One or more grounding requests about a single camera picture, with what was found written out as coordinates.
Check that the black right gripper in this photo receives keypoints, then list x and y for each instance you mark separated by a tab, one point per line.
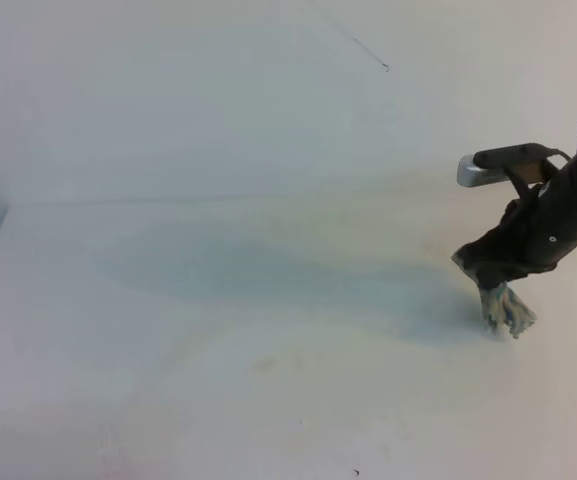
536	231

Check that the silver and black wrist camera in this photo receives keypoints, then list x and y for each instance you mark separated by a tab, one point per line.
527	162

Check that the blue and beige checkered rag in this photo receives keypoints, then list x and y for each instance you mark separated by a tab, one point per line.
502	307

